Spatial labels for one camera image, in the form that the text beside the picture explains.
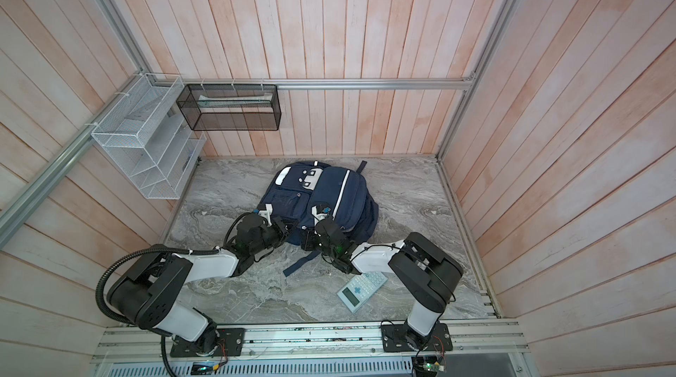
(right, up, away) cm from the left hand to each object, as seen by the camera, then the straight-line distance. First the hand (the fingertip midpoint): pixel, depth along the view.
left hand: (301, 225), depth 87 cm
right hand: (-1, -2, 0) cm, 2 cm away
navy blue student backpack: (-3, +13, +10) cm, 16 cm away
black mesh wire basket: (-30, +45, +16) cm, 57 cm away
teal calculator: (+19, -20, -6) cm, 28 cm away
